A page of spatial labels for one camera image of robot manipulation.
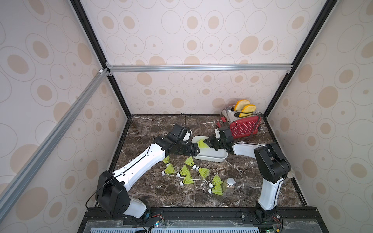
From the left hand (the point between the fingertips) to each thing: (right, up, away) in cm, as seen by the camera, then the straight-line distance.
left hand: (197, 150), depth 77 cm
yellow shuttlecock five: (-8, -14, +10) cm, 18 cm away
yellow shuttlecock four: (-5, -18, +6) cm, 20 cm away
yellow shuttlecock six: (-4, -9, +13) cm, 16 cm away
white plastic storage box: (+7, -4, +17) cm, 19 cm away
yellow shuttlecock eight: (+11, -19, +5) cm, 22 cm away
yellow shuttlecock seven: (+5, -14, +10) cm, 18 cm away
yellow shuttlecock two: (+4, +1, +19) cm, 20 cm away
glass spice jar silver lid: (+16, -19, -1) cm, 25 cm away
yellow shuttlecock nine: (-18, -8, +15) cm, 25 cm away
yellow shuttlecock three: (-16, -13, +10) cm, 23 cm away
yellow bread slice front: (+34, +24, +16) cm, 44 cm away
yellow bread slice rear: (+30, +28, +21) cm, 46 cm away
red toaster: (+30, +13, +18) cm, 38 cm away
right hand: (+3, +2, +18) cm, 19 cm away
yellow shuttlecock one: (+11, -21, +4) cm, 24 cm away
